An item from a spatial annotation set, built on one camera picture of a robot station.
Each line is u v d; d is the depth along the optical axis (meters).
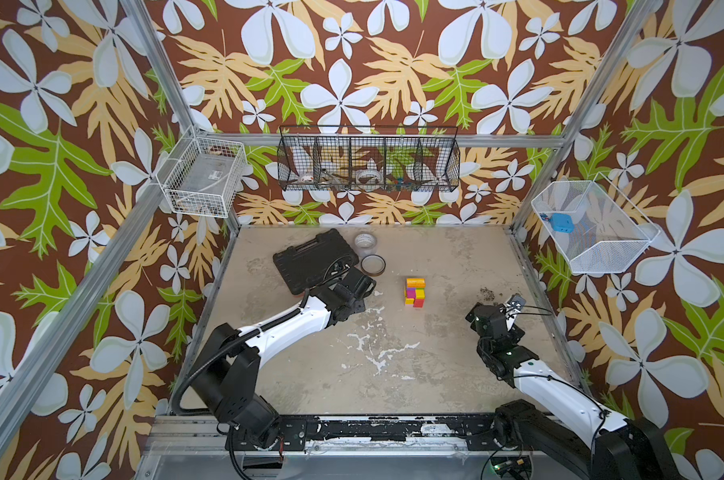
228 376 0.43
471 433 0.74
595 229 0.82
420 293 0.95
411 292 0.96
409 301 0.95
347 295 0.65
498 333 0.65
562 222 0.86
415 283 0.93
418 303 0.96
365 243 1.15
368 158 0.97
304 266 1.07
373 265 1.10
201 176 0.86
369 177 0.99
